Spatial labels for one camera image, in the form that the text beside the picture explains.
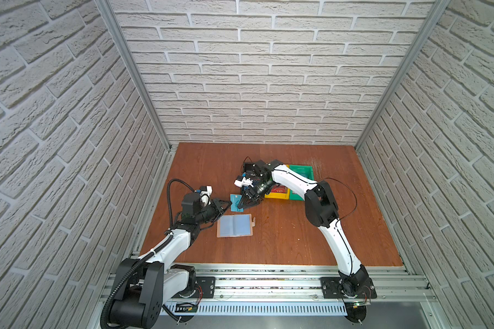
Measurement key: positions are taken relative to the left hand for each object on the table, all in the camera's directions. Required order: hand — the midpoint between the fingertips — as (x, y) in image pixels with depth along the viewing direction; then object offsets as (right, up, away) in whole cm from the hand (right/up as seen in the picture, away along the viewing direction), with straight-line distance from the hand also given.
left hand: (235, 200), depth 83 cm
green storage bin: (+38, +11, +31) cm, 50 cm away
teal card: (-1, 0, +2) cm, 3 cm away
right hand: (+4, -3, +2) cm, 6 cm away
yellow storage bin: (+20, 0, +12) cm, 23 cm away
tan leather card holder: (-1, -12, +5) cm, 13 cm away
